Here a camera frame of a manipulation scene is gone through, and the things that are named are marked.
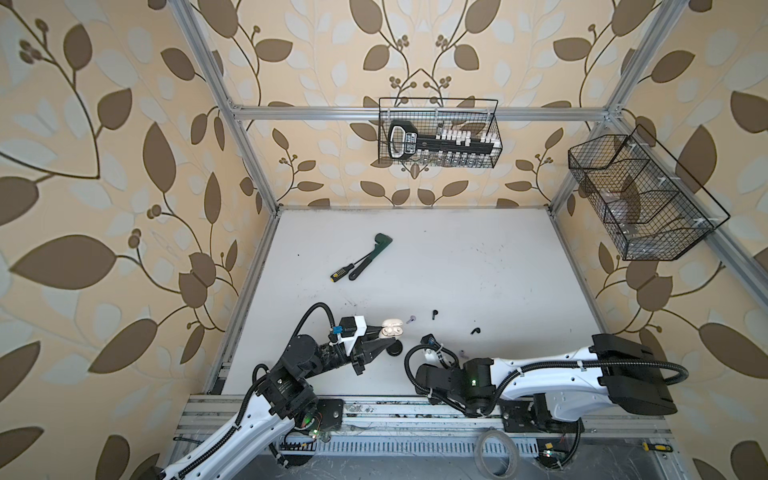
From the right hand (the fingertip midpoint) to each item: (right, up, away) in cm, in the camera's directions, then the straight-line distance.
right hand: (426, 385), depth 77 cm
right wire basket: (+55, +46, -4) cm, 72 cm away
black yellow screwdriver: (-26, +27, +24) cm, 45 cm away
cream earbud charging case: (-9, +19, -12) cm, 24 cm away
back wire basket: (+6, +62, +10) cm, 63 cm away
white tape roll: (+19, -13, -11) cm, 25 cm away
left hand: (-9, +17, -12) cm, 23 cm away
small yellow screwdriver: (+54, -11, -8) cm, 55 cm away
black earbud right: (+17, +11, +11) cm, 23 cm away
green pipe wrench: (-13, +37, +32) cm, 51 cm away
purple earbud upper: (-3, +13, +14) cm, 19 cm away
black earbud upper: (+4, +15, +15) cm, 22 cm away
